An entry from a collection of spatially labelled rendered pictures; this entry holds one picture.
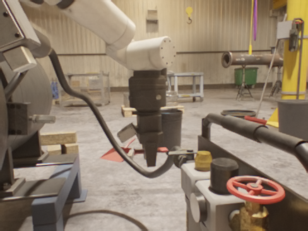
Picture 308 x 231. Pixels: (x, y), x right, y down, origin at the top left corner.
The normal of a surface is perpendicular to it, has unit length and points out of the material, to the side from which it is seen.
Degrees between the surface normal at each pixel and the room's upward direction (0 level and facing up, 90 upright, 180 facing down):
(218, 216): 90
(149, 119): 90
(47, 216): 90
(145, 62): 90
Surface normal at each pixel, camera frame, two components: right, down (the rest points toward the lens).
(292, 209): -0.98, 0.05
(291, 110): -0.73, 0.20
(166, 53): 0.78, 0.07
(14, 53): 0.17, 0.14
